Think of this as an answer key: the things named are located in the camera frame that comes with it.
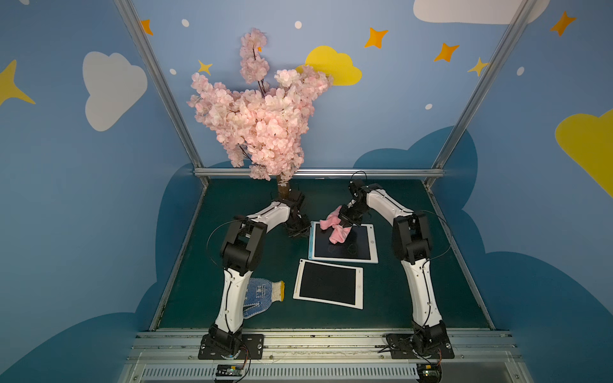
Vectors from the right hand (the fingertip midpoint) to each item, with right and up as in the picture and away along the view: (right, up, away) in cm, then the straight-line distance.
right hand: (339, 222), depth 103 cm
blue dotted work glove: (-31, -24, -18) cm, 43 cm away
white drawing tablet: (-4, -22, -15) cm, 27 cm away
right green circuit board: (+24, -45, -30) cm, 59 cm away
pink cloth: (-1, -4, -5) cm, 6 cm away
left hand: (-13, -3, -2) cm, 13 cm away
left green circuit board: (-38, -43, -31) cm, 65 cm away
